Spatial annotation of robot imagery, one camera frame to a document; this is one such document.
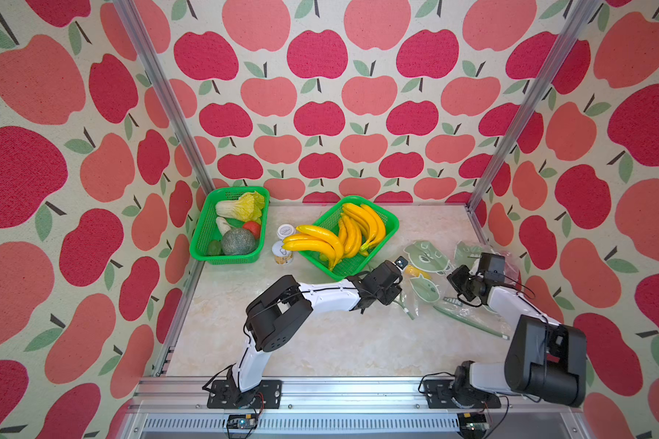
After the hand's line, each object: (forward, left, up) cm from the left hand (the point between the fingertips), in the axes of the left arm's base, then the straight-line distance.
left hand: (394, 288), depth 89 cm
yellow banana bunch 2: (+14, +27, +10) cm, 32 cm away
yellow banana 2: (+22, +17, +2) cm, 28 cm away
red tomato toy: (+26, +51, +1) cm, 57 cm away
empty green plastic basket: (+12, +13, -5) cm, 18 cm away
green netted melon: (+16, +54, +4) cm, 57 cm away
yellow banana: (+19, +13, +4) cm, 23 cm away
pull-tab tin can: (+14, +39, -1) cm, 42 cm away
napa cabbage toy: (+34, +54, +4) cm, 64 cm away
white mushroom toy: (+30, +65, -2) cm, 72 cm away
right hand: (+3, -20, -1) cm, 21 cm away
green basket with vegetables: (+30, +62, -3) cm, 69 cm away
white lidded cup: (+24, +39, 0) cm, 46 cm away
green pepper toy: (+17, +64, -2) cm, 67 cm away
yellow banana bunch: (+28, +9, -1) cm, 29 cm away
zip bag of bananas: (+8, -14, 0) cm, 16 cm away
